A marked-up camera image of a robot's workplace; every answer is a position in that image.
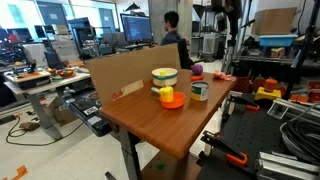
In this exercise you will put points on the small yellow cylinder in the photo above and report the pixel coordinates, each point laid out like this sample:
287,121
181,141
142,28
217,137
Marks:
162,72

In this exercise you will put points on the white bowl with green stripe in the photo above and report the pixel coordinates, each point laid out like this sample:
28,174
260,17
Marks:
164,80

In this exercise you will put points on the red bowl with toy fruit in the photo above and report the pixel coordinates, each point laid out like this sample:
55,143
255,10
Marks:
65,73

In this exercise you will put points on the white plastic spoon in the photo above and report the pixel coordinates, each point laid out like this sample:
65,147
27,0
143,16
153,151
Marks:
155,89

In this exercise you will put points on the yellow toy bell pepper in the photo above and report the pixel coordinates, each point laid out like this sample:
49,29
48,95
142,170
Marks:
166,93

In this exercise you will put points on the orange toy carrot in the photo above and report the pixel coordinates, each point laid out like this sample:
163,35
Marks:
196,78

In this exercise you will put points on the tin can green yellow label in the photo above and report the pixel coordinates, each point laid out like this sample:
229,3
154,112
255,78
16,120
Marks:
199,92

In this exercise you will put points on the purple ball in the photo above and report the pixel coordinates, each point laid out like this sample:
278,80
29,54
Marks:
197,69

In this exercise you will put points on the black office chair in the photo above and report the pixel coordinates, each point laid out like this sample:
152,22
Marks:
184,53

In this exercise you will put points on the brown cardboard sheet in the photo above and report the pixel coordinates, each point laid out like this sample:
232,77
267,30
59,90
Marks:
116,73

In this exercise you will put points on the seated person in dark shirt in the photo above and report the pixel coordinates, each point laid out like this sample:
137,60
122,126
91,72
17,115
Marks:
170,35

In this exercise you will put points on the computer monitor showing code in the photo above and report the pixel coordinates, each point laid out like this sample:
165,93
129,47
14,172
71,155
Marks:
136,28

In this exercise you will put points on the black metal table leg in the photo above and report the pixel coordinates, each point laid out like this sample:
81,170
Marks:
130,153

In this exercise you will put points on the small green ball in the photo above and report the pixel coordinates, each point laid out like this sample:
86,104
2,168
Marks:
160,165

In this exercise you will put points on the cardboard box under desk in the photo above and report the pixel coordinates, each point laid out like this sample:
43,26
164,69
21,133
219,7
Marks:
61,113

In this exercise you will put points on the black perforated breadboard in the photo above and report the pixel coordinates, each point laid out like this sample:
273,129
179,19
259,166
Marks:
256,133

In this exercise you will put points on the yellow base orange emergency button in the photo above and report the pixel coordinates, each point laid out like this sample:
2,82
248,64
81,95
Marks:
268,91

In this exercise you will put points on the white desk with grey leg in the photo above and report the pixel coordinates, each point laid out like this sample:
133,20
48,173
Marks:
40,88

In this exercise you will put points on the small wooden toy block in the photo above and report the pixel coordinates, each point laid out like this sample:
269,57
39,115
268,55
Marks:
277,52

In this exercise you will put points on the blue plastic bin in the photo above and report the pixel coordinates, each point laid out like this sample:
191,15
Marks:
276,40

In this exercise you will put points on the brown cardboard box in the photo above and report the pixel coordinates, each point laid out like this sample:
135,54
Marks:
274,21

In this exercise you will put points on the silver aluminium extrusion bars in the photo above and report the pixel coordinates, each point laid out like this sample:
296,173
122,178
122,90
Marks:
286,166

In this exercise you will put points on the black light stand pole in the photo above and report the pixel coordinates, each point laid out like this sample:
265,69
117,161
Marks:
305,46

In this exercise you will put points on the black camera tripod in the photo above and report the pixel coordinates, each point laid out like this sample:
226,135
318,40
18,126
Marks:
232,40

